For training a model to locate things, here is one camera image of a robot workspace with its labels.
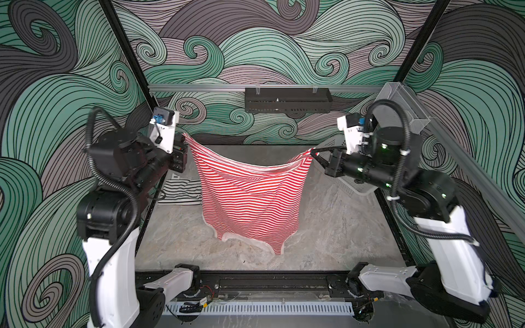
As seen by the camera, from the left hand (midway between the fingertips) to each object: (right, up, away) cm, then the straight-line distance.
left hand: (180, 131), depth 51 cm
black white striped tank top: (-18, -23, +46) cm, 55 cm away
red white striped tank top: (+20, -21, +13) cm, 32 cm away
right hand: (+34, -5, +1) cm, 34 cm away
